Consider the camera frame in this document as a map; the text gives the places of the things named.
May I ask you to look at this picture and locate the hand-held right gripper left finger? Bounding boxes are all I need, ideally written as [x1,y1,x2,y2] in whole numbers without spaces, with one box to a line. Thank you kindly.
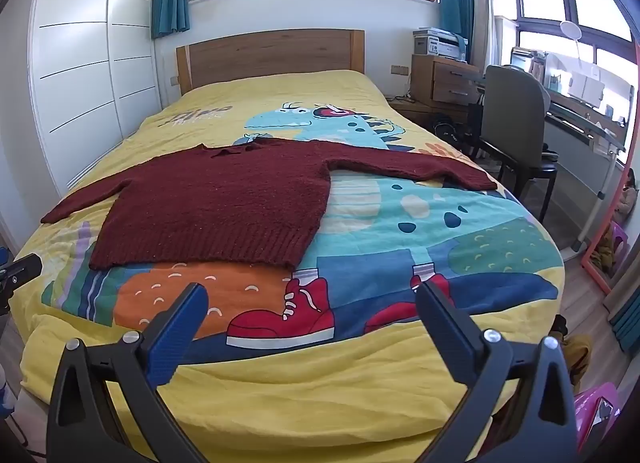
[46,282,210,463]

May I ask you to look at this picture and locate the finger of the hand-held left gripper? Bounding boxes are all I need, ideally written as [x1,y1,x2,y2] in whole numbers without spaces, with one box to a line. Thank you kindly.
[0,253,44,294]

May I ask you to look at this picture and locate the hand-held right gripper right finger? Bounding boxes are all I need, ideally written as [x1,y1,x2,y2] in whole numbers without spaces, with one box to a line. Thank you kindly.
[415,279,581,463]

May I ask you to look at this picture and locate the dark red knitted sweater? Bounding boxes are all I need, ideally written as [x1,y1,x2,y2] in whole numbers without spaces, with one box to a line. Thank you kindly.
[41,137,498,271]

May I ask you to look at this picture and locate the yellow dinosaur printed blanket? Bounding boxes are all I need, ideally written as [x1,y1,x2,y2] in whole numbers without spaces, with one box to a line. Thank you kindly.
[10,69,566,463]

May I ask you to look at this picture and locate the brown cloth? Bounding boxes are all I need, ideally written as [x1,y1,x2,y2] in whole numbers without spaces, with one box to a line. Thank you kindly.
[550,315,593,394]

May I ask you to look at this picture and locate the pink plastic stool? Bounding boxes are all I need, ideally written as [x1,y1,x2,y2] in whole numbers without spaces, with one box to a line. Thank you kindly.
[572,383,626,463]

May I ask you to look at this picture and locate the pink framed mirror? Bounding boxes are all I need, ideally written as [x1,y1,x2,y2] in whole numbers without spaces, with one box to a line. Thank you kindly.
[580,73,640,294]

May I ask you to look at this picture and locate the black bag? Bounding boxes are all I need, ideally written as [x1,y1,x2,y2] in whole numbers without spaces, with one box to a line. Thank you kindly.
[432,113,476,144]

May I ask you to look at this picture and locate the white wardrobe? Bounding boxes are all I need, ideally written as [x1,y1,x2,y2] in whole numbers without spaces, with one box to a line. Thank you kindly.
[27,0,163,194]

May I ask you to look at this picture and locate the grey office chair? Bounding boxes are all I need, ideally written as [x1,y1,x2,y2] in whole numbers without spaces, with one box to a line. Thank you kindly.
[472,64,560,224]

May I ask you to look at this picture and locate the wooden drawer cabinet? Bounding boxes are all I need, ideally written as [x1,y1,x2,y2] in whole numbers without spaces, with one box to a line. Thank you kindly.
[410,54,483,116]

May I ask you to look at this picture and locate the glass top desk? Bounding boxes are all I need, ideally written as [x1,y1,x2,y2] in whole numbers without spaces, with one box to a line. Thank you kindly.
[475,73,631,251]

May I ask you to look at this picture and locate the white printer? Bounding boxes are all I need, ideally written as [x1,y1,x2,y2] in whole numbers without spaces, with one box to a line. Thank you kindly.
[413,28,470,61]

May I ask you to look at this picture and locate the wooden bed headboard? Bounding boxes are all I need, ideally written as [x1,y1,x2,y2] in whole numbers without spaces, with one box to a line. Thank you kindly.
[175,29,366,96]

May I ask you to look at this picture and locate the white round desk lamp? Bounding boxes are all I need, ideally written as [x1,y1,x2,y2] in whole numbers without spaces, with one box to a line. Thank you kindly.
[560,20,585,64]

